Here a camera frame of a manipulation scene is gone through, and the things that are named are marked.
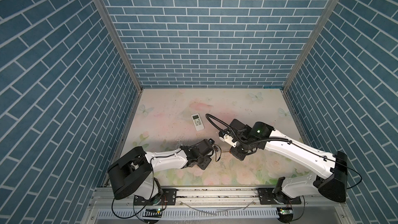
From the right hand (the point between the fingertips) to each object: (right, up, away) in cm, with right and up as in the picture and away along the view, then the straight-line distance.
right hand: (232, 149), depth 74 cm
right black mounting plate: (+16, -22, 0) cm, 27 cm away
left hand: (-13, -9, +12) cm, 20 cm away
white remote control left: (-18, +10, +25) cm, 33 cm away
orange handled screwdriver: (-3, +2, -9) cm, 9 cm away
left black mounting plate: (-31, -23, 0) cm, 38 cm away
